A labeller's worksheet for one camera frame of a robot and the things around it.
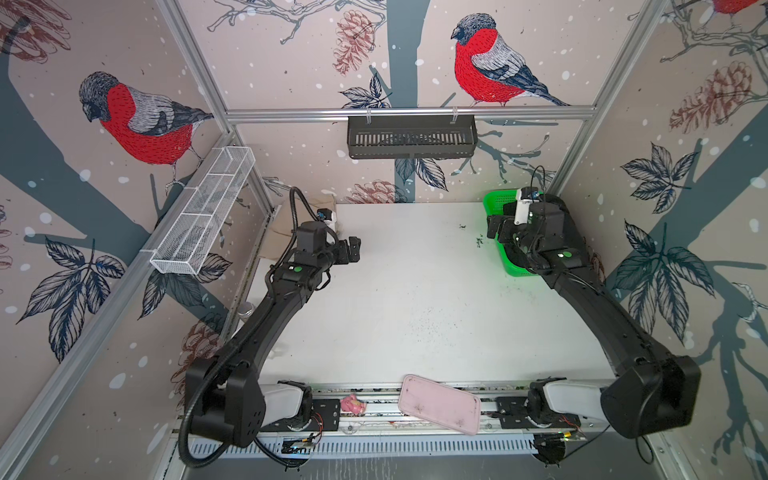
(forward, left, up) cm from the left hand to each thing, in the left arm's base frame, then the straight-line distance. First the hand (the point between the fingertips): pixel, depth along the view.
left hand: (344, 239), depth 81 cm
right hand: (+3, -44, +5) cm, 44 cm away
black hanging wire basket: (+43, -21, +6) cm, 48 cm away
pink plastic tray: (-37, -25, -21) cm, 49 cm away
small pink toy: (-37, -3, -20) cm, 42 cm away
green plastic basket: (+31, -54, -16) cm, 64 cm away
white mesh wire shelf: (-6, +37, +7) cm, 38 cm away
